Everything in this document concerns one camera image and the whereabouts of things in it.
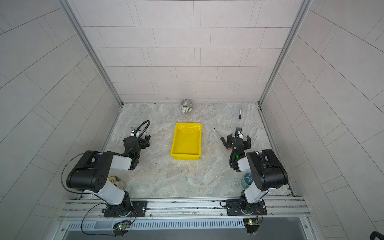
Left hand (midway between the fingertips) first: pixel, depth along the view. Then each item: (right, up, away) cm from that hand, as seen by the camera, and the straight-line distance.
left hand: (142, 132), depth 94 cm
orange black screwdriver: (+52, -6, 0) cm, 52 cm away
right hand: (+62, -1, -1) cm, 62 cm away
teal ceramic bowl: (+61, -22, -18) cm, 68 cm away
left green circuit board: (+3, -38, -30) cm, 48 cm away
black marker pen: (+67, +11, +15) cm, 69 cm away
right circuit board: (+61, -40, -26) cm, 77 cm away
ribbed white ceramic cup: (+27, +18, +13) cm, 35 cm away
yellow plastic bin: (+29, -5, -3) cm, 30 cm away
